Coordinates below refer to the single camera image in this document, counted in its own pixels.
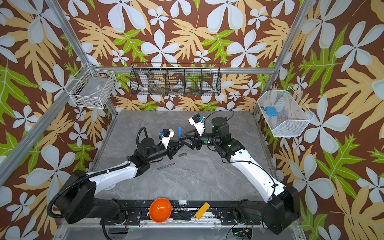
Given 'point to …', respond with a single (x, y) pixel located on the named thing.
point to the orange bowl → (160, 210)
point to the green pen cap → (182, 154)
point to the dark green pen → (165, 166)
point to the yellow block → (202, 210)
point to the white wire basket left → (92, 88)
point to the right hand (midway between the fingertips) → (182, 137)
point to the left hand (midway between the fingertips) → (182, 141)
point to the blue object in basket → (270, 111)
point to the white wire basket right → (292, 115)
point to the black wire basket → (176, 79)
